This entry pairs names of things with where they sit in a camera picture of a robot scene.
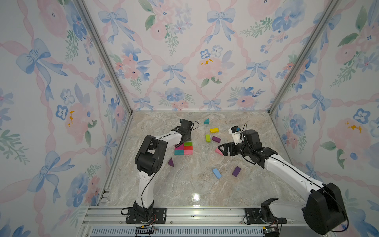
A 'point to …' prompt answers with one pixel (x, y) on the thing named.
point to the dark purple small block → (217, 139)
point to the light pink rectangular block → (188, 152)
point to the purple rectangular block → (236, 171)
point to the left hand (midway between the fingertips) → (186, 134)
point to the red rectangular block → (188, 147)
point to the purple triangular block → (170, 162)
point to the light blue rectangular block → (217, 173)
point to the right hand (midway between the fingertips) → (225, 144)
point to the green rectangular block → (188, 143)
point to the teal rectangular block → (178, 152)
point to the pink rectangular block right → (218, 151)
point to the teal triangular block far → (207, 121)
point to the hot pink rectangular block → (180, 148)
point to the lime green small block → (208, 138)
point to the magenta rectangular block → (182, 145)
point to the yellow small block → (214, 130)
